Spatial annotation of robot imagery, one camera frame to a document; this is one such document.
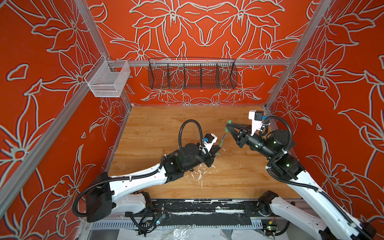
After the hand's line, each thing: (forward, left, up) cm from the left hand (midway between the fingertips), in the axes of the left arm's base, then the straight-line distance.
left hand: (219, 146), depth 67 cm
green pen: (+1, -1, +3) cm, 4 cm away
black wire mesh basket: (+52, +15, +4) cm, 54 cm away
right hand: (+2, -1, +13) cm, 13 cm away
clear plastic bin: (+42, +70, +5) cm, 81 cm away
